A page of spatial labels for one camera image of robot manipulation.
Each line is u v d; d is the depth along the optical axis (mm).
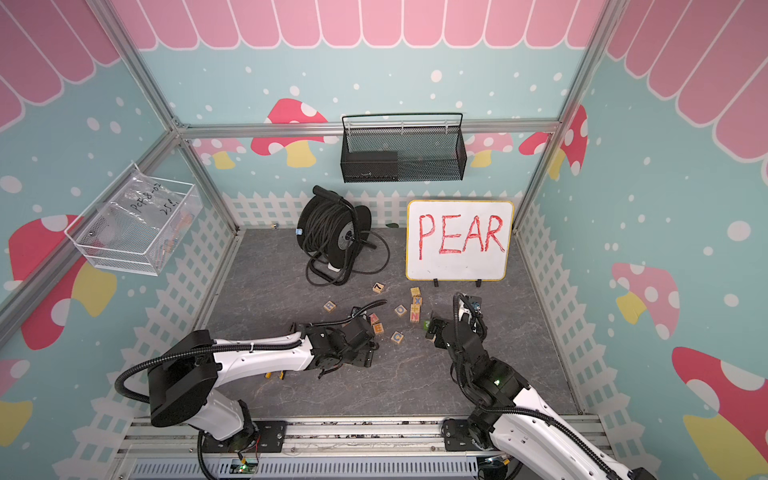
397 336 902
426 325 920
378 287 1024
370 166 918
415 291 1006
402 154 926
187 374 437
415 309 967
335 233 948
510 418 505
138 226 740
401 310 967
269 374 526
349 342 651
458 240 971
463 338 530
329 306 969
